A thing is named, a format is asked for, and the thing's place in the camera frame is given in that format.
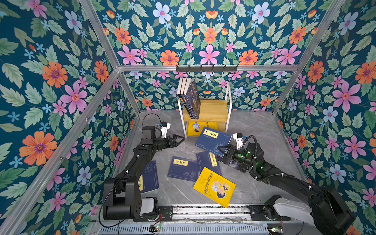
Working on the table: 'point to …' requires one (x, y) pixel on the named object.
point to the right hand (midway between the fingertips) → (221, 145)
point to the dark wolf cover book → (232, 163)
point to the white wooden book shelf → (214, 114)
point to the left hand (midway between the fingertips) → (180, 138)
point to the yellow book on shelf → (194, 128)
